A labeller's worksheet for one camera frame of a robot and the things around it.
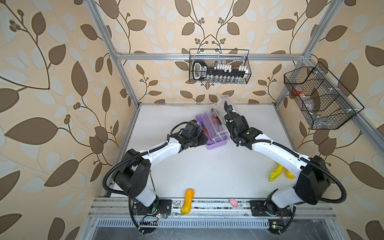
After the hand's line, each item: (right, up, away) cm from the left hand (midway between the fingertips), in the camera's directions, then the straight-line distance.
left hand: (208, 138), depth 85 cm
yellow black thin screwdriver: (-34, -20, +2) cm, 40 cm away
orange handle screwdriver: (+4, +13, +11) cm, 17 cm away
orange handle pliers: (-2, +4, +16) cm, 17 cm away
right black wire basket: (+57, +19, -13) cm, 61 cm away
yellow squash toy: (-12, -31, -13) cm, 36 cm away
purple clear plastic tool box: (+6, +1, +1) cm, 6 cm away
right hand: (+17, +11, -4) cm, 20 cm away
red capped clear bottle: (+54, +29, +3) cm, 61 cm away
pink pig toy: (+12, -32, -9) cm, 35 cm away
